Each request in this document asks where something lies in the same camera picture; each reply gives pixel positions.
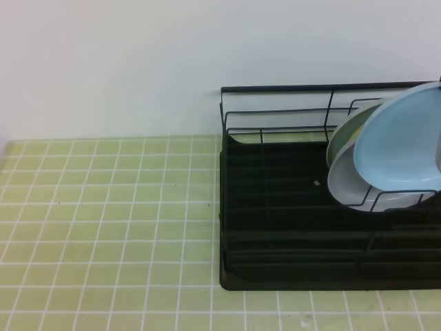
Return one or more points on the light blue plate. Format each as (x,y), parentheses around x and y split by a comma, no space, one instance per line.
(399,145)

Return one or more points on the grey plate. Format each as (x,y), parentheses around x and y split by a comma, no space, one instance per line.
(351,190)

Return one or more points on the green plate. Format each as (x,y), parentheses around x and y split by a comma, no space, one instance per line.
(343,133)

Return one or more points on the yellow plate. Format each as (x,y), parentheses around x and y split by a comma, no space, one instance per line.
(355,135)

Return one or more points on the black wire dish rack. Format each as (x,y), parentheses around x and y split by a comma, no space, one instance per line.
(278,231)

